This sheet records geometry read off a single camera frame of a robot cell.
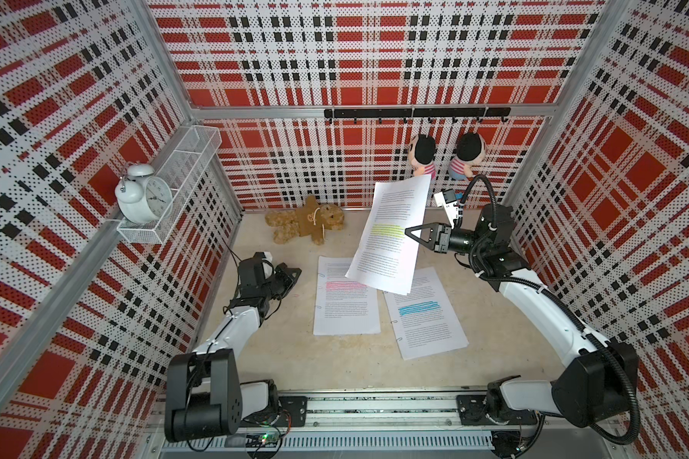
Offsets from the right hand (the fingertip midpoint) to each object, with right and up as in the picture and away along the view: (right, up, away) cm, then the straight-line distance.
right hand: (410, 234), depth 67 cm
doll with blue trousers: (+25, +29, +28) cm, 48 cm away
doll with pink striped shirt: (+9, +29, +29) cm, 41 cm away
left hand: (-29, -11, +21) cm, 37 cm away
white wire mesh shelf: (-65, +20, +16) cm, 70 cm away
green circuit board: (-35, -51, +2) cm, 62 cm away
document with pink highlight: (-18, -23, +26) cm, 39 cm away
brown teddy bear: (-31, +6, +41) cm, 52 cm away
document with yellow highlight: (-6, -6, +2) cm, 8 cm away
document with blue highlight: (+8, -28, +23) cm, 37 cm away
